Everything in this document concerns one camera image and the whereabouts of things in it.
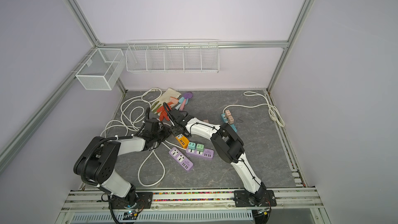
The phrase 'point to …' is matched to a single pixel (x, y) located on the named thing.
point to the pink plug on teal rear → (227, 113)
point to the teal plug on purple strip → (192, 145)
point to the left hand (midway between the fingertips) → (174, 132)
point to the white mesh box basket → (102, 70)
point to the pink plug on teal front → (230, 120)
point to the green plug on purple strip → (200, 147)
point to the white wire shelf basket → (173, 56)
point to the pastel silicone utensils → (184, 100)
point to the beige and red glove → (167, 101)
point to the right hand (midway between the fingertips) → (176, 128)
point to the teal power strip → (226, 121)
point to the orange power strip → (183, 141)
